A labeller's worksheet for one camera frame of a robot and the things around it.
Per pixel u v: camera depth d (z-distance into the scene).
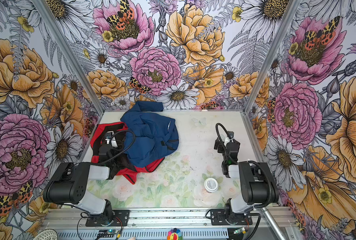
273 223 0.71
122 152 0.79
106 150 0.71
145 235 0.78
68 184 0.46
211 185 0.79
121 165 0.85
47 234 0.68
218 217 0.74
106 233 0.72
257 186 0.45
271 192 0.44
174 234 0.69
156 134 0.94
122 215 0.75
